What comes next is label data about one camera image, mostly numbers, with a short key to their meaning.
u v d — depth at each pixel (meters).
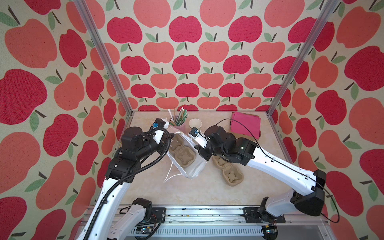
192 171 0.75
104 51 0.86
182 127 0.93
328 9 0.70
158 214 0.75
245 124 1.11
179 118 0.97
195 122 1.00
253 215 0.73
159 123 0.51
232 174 0.86
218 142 0.50
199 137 0.58
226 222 0.73
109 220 0.38
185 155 0.86
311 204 0.40
